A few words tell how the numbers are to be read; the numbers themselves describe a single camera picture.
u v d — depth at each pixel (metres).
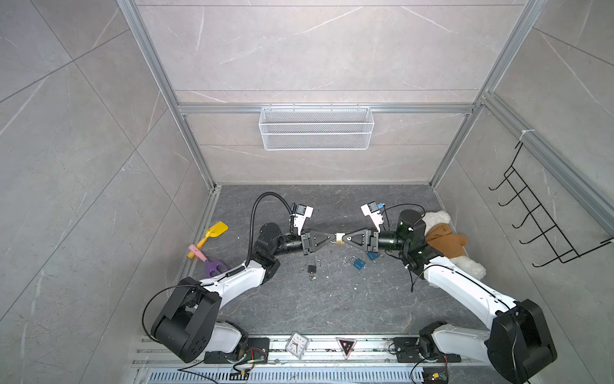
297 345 0.73
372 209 0.67
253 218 1.10
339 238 0.70
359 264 0.92
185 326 0.42
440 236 0.92
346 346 0.74
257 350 0.73
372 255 0.93
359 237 0.68
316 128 1.01
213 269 0.92
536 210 0.68
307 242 0.65
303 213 0.68
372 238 0.64
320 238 0.70
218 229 1.03
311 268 0.91
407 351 0.73
